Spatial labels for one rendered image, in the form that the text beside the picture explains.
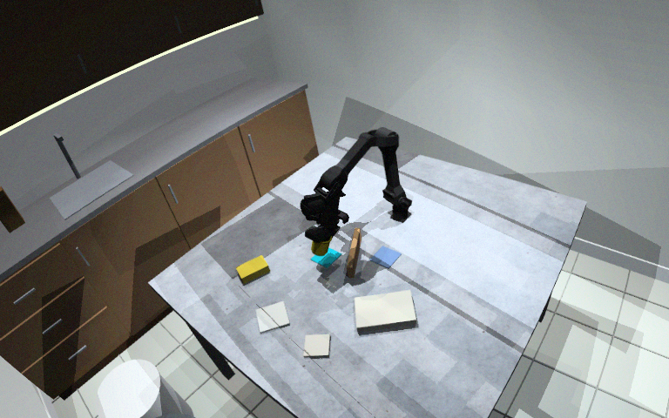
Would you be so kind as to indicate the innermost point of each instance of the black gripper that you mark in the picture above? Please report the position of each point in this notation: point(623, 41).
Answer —
point(328, 226)

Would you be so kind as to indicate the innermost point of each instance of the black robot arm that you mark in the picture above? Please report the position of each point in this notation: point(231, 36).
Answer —
point(336, 177)

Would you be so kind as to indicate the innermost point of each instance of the yellow rectangular block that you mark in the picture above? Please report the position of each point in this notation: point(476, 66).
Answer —
point(252, 269)

